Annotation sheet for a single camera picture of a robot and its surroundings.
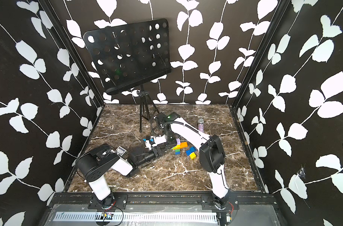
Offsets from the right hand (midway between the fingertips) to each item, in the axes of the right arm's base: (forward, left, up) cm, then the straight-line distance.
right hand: (167, 140), depth 86 cm
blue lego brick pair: (-1, -16, -11) cm, 20 cm away
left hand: (-5, -1, 0) cm, 5 cm away
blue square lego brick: (-3, -6, -12) cm, 13 cm away
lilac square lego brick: (-3, -7, +4) cm, 8 cm away
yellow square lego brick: (-5, -16, -11) cm, 20 cm away
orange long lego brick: (-2, -10, -1) cm, 10 cm away
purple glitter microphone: (+19, -24, -8) cm, 32 cm away
